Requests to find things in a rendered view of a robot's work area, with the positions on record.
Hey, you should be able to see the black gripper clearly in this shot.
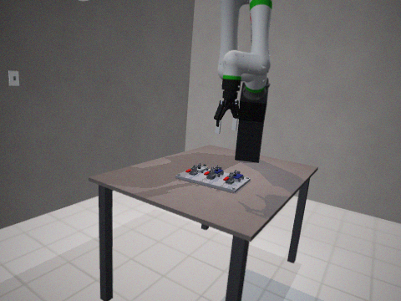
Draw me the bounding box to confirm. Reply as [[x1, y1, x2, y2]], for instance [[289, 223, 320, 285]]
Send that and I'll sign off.
[[214, 91, 240, 134]]

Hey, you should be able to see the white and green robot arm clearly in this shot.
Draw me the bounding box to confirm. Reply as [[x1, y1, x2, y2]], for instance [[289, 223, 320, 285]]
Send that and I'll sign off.
[[217, 0, 272, 101]]

